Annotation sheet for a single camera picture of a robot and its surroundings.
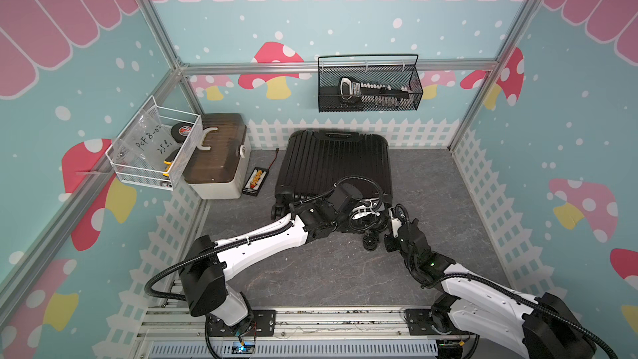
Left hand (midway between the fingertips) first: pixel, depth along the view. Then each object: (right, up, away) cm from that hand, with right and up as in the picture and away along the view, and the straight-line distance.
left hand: (352, 202), depth 78 cm
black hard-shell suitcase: (-12, +13, +9) cm, 20 cm away
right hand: (+13, -9, +8) cm, 18 cm away
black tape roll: (-55, +23, +1) cm, 60 cm away
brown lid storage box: (-47, +11, +13) cm, 50 cm away
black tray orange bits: (-39, +6, +29) cm, 49 cm away
